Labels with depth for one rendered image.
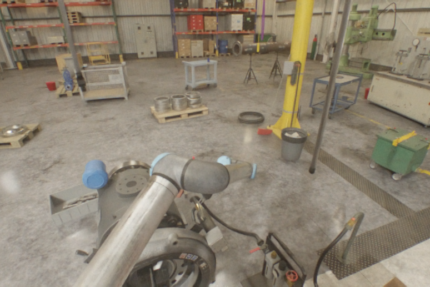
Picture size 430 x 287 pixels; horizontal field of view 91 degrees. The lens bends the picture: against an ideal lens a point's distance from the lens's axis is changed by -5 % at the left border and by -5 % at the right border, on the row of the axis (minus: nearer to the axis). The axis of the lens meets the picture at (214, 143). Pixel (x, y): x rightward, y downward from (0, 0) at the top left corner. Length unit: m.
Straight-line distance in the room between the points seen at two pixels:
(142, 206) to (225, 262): 1.63
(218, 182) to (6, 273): 2.41
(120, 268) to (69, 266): 1.91
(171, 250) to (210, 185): 0.55
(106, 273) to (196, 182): 0.36
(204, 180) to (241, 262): 1.60
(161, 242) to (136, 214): 0.51
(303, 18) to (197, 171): 3.67
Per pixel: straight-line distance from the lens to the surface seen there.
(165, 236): 1.23
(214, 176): 0.78
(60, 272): 2.61
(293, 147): 3.59
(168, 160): 0.81
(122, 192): 1.63
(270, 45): 8.59
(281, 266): 1.71
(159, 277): 1.31
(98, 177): 1.74
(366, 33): 11.52
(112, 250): 0.72
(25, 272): 2.80
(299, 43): 4.19
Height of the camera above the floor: 1.90
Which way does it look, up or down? 28 degrees down
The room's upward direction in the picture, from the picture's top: 1 degrees counter-clockwise
